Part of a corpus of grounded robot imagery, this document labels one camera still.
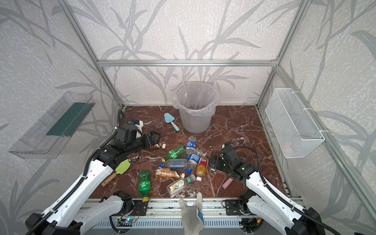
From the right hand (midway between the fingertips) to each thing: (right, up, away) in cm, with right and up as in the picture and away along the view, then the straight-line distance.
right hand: (213, 157), depth 82 cm
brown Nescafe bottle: (-32, +5, +12) cm, 34 cm away
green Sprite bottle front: (-37, -13, -6) cm, 40 cm away
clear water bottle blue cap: (-22, -4, +3) cm, 23 cm away
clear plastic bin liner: (-10, +37, +23) cm, 44 cm away
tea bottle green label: (-19, -13, -7) cm, 24 cm away
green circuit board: (-43, -28, -11) cm, 53 cm away
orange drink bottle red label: (-6, -6, 0) cm, 9 cm away
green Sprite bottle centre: (-23, +1, +8) cm, 24 cm away
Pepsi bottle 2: (-11, -2, +4) cm, 12 cm away
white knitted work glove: (-12, -26, -11) cm, 30 cm away
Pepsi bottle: (-13, +4, +11) cm, 18 cm away
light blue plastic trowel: (-31, +22, +30) cm, 49 cm away
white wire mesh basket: (+33, +18, -18) cm, 42 cm away
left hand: (-30, +15, -8) cm, 34 cm away
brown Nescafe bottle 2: (-28, -8, -2) cm, 29 cm away
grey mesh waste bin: (-10, +17, +22) cm, 30 cm away
